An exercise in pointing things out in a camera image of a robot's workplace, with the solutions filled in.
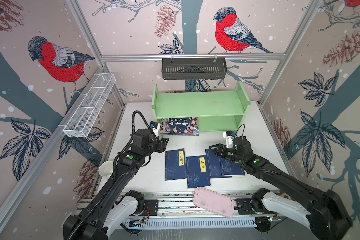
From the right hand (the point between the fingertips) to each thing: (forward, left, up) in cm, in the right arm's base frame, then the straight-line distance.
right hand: (209, 149), depth 79 cm
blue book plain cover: (-3, -4, -13) cm, 14 cm away
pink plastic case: (-23, -2, -12) cm, 25 cm away
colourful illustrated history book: (+14, +12, +2) cm, 19 cm away
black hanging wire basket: (+55, +10, +16) cm, 58 cm away
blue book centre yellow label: (-7, +7, -14) cm, 17 cm away
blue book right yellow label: (-5, -12, -11) cm, 17 cm away
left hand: (+2, +25, +7) cm, 26 cm away
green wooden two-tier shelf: (+18, -4, +12) cm, 22 cm away
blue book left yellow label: (-4, +20, -13) cm, 24 cm away
